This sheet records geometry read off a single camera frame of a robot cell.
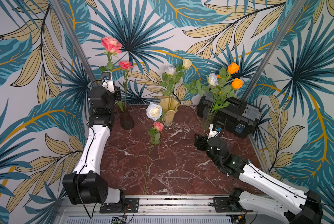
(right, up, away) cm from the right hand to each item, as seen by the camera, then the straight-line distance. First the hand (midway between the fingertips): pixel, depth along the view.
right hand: (199, 135), depth 76 cm
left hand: (-45, +27, -6) cm, 53 cm away
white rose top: (-1, +28, +6) cm, 29 cm away
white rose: (-15, +36, +13) cm, 41 cm away
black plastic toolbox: (+27, +12, +17) cm, 34 cm away
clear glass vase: (+11, +11, +22) cm, 27 cm away
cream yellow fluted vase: (-16, +18, +21) cm, 32 cm away
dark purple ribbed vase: (-46, +8, +22) cm, 51 cm away
